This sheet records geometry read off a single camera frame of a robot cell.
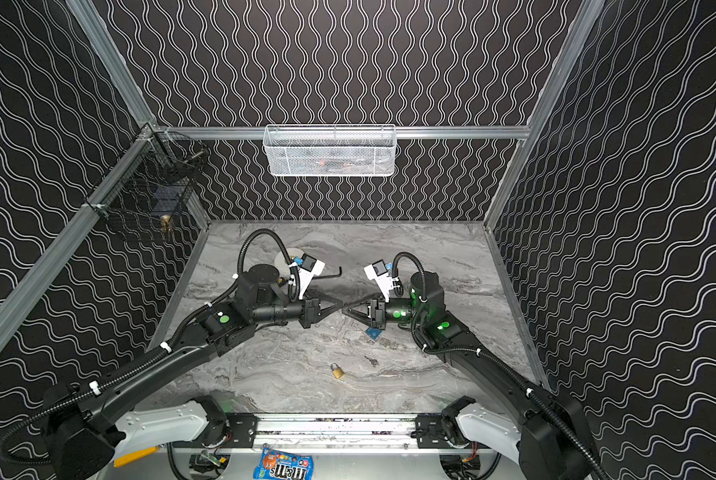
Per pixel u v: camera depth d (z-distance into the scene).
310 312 0.59
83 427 0.38
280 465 0.69
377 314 0.62
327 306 0.66
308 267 0.62
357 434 0.75
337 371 0.84
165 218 0.82
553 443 0.39
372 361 0.86
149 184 0.94
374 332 0.90
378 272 0.65
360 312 0.68
